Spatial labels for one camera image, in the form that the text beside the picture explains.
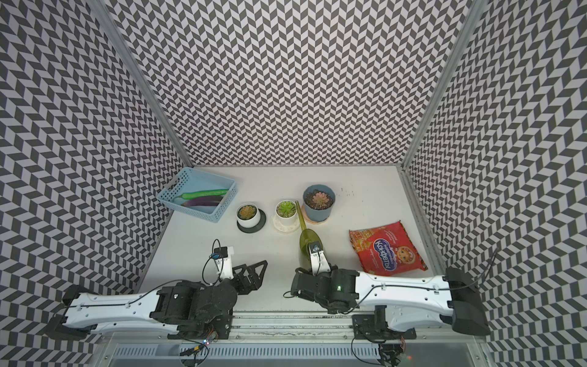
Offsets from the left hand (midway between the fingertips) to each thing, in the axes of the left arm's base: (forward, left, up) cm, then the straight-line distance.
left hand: (257, 269), depth 71 cm
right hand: (0, -20, -5) cm, 20 cm away
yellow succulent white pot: (+24, +8, -7) cm, 26 cm away
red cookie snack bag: (+11, -46, -11) cm, 49 cm away
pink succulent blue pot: (+29, -21, -4) cm, 36 cm away
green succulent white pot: (+25, -7, -6) cm, 26 cm away
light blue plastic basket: (+39, +33, -12) cm, 52 cm away
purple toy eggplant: (+34, +29, -10) cm, 46 cm away
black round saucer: (+20, +7, -11) cm, 24 cm away
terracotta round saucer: (+26, -17, -15) cm, 35 cm away
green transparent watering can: (+15, -16, -6) cm, 22 cm away
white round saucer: (+22, -6, -15) cm, 27 cm away
